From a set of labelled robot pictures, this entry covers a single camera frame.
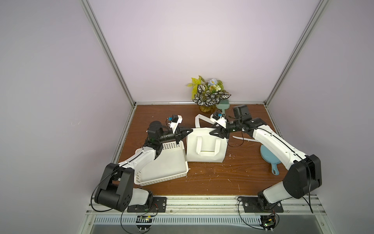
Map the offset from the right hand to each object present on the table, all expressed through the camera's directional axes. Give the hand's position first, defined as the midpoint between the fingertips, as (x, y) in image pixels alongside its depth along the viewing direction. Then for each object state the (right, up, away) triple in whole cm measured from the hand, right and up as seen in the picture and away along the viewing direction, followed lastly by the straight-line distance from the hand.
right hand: (212, 126), depth 79 cm
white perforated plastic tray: (-24, -24, +10) cm, 36 cm away
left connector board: (-36, -46, -7) cm, 59 cm away
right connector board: (+26, -47, -9) cm, 54 cm away
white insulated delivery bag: (-6, -11, -3) cm, 12 cm away
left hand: (-12, -3, -4) cm, 13 cm away
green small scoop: (+16, +15, +43) cm, 48 cm away
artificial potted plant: (-2, +19, +14) cm, 24 cm away
